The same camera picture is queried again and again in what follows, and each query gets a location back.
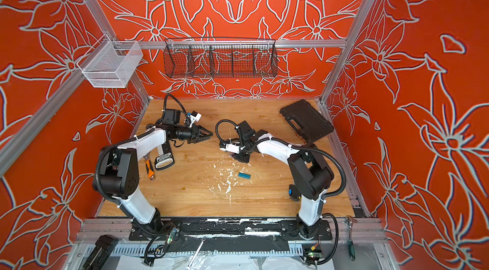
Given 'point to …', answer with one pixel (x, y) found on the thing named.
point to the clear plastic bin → (111, 63)
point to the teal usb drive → (244, 175)
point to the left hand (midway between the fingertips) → (210, 134)
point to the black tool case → (309, 123)
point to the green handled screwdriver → (351, 247)
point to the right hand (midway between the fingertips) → (236, 150)
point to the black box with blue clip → (294, 193)
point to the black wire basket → (221, 58)
